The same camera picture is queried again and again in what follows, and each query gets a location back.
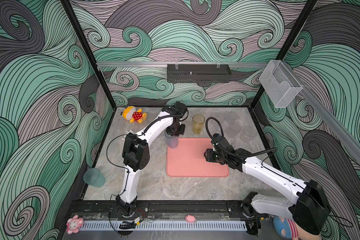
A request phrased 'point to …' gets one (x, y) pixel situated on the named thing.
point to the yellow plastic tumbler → (198, 121)
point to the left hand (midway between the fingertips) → (179, 134)
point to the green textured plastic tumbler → (93, 177)
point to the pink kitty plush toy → (73, 224)
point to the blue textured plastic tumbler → (172, 140)
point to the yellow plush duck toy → (130, 113)
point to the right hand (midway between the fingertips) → (206, 154)
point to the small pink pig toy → (190, 218)
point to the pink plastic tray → (188, 159)
